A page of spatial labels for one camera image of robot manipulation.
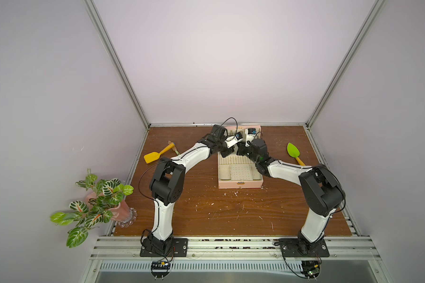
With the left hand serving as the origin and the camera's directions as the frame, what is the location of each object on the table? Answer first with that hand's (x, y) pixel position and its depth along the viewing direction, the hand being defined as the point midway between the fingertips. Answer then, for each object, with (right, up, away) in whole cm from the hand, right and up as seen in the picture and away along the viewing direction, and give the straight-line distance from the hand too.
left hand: (234, 144), depth 94 cm
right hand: (+4, +4, -2) cm, 6 cm away
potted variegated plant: (-52, -22, -28) cm, 63 cm away
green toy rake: (-36, -2, +13) cm, 39 cm away
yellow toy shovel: (-48, -7, +9) cm, 50 cm away
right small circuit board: (+29, -51, -24) cm, 63 cm away
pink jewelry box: (+1, -14, -4) cm, 15 cm away
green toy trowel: (+38, -5, +13) cm, 41 cm away
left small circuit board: (-33, -52, -22) cm, 66 cm away
